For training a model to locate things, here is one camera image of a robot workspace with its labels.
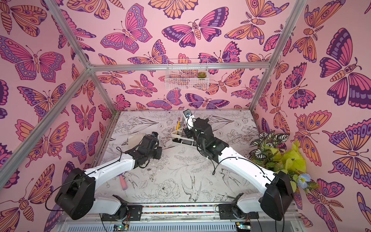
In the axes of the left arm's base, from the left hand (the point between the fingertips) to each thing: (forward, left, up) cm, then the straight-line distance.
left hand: (161, 148), depth 90 cm
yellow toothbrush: (+16, -10, +4) cm, 20 cm away
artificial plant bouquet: (-9, -57, +14) cm, 59 cm away
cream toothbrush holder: (+7, -11, +2) cm, 14 cm away
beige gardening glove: (+11, +21, -7) cm, 25 cm away
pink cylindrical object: (-19, +20, -6) cm, 28 cm away
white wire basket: (+45, -12, +24) cm, 52 cm away
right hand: (+5, -18, +24) cm, 30 cm away
